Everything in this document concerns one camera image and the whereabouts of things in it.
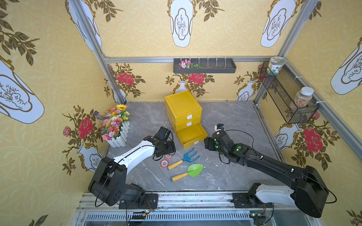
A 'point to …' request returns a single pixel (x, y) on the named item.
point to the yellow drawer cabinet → (184, 113)
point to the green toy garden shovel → (193, 170)
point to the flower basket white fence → (115, 127)
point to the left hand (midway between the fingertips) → (165, 148)
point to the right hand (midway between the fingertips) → (210, 138)
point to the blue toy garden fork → (188, 158)
